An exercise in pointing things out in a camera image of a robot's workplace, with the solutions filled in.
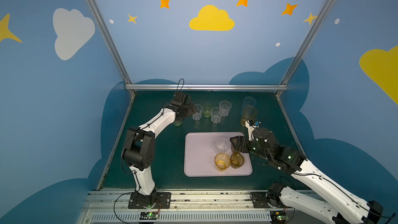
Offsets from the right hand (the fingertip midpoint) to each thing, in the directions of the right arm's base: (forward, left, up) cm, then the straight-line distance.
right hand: (238, 137), depth 74 cm
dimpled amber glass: (-4, -2, -19) cm, 20 cm away
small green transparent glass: (+31, +16, -17) cm, 38 cm away
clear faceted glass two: (+28, +10, -19) cm, 35 cm away
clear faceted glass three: (+4, +6, -19) cm, 20 cm away
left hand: (+21, +25, -7) cm, 33 cm away
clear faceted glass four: (+34, +3, -16) cm, 37 cm away
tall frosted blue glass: (+33, -12, -9) cm, 36 cm away
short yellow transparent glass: (-5, +6, -19) cm, 21 cm away
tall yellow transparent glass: (+26, -12, -14) cm, 32 cm away
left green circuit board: (-32, +41, -20) cm, 56 cm away
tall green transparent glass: (+2, +29, +9) cm, 30 cm away
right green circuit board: (-29, -20, -21) cm, 41 cm away
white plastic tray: (+1, +19, -23) cm, 30 cm away
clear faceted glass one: (+27, +23, -20) cm, 40 cm away
